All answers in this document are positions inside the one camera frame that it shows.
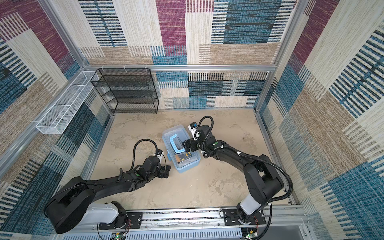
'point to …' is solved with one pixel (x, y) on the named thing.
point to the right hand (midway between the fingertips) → (189, 142)
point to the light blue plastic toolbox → (181, 159)
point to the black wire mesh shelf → (127, 90)
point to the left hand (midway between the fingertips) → (164, 163)
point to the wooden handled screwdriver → (177, 157)
